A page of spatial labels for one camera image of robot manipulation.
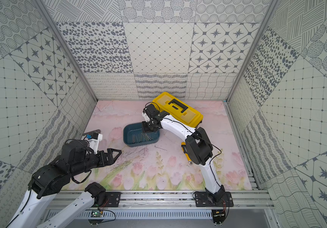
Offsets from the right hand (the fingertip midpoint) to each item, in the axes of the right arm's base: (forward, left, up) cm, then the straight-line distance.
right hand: (145, 130), depth 90 cm
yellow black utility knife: (-7, -25, -10) cm, 28 cm away
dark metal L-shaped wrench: (+5, +36, -9) cm, 38 cm away
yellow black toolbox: (+14, -21, +7) cm, 26 cm away
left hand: (-21, +9, +16) cm, 28 cm away
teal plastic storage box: (+2, +10, -9) cm, 14 cm away
